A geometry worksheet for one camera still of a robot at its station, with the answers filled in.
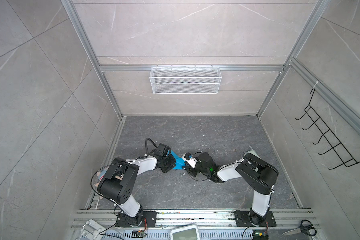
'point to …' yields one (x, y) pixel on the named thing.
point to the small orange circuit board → (137, 234)
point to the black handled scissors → (306, 227)
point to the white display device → (189, 232)
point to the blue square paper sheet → (179, 162)
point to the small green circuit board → (260, 234)
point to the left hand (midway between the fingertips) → (177, 161)
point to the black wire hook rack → (347, 159)
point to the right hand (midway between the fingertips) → (184, 163)
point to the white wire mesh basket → (185, 80)
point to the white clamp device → (92, 230)
